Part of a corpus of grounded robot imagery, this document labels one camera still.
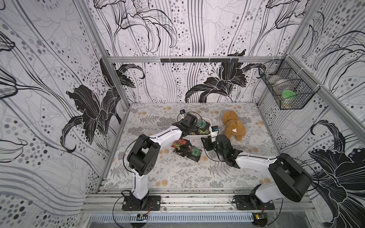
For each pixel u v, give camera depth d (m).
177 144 0.93
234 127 0.89
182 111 0.84
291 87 0.80
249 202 0.66
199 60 0.91
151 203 0.73
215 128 0.75
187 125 0.72
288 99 0.80
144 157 0.49
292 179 0.43
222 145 0.66
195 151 0.91
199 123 1.00
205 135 0.98
